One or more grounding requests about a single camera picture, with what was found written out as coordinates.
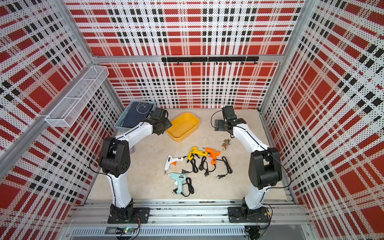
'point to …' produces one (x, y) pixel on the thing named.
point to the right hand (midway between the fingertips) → (226, 124)
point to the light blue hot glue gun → (179, 177)
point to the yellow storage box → (182, 126)
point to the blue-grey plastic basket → (135, 112)
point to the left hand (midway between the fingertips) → (169, 124)
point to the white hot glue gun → (171, 160)
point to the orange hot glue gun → (213, 153)
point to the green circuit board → (121, 230)
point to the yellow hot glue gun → (193, 150)
